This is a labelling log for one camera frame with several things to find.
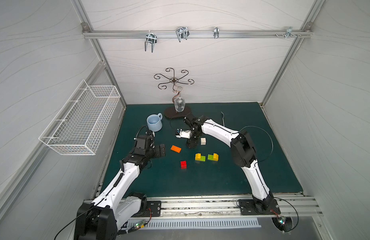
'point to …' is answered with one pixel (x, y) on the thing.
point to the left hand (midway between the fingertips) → (157, 147)
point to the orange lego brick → (175, 148)
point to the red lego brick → (183, 165)
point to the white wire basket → (78, 124)
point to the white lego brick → (203, 141)
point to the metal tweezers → (223, 118)
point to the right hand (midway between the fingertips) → (190, 139)
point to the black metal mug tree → (171, 111)
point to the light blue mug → (154, 122)
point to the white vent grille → (194, 223)
